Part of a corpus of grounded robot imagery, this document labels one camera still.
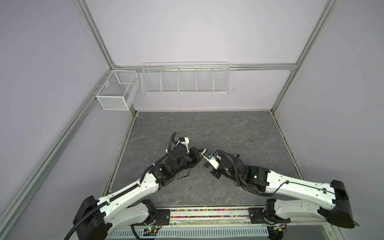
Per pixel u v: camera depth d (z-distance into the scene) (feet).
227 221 2.42
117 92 3.27
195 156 2.07
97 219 1.27
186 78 3.24
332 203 1.32
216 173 2.04
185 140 2.31
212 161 1.91
